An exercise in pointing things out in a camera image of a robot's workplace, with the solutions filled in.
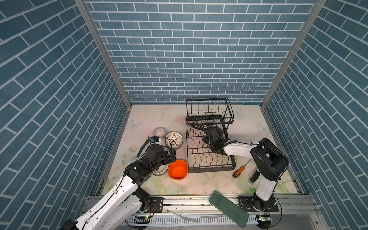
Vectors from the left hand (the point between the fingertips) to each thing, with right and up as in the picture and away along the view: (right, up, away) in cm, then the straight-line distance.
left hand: (170, 153), depth 78 cm
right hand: (+25, +11, +18) cm, 33 cm away
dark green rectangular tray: (+31, -27, -6) cm, 42 cm away
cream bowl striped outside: (-5, -9, -1) cm, 10 cm away
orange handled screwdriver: (+38, -13, +4) cm, 41 cm away
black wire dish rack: (+18, +22, +11) cm, 31 cm away
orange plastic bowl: (+3, -12, +8) cm, 15 cm away
